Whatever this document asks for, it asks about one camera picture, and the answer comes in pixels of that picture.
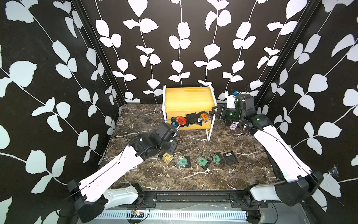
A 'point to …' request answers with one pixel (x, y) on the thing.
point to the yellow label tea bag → (167, 157)
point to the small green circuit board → (137, 213)
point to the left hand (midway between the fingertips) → (174, 141)
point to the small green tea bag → (216, 159)
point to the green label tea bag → (203, 162)
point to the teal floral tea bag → (183, 161)
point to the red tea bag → (182, 120)
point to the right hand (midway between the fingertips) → (214, 106)
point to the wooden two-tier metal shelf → (189, 108)
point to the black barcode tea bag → (230, 157)
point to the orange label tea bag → (204, 117)
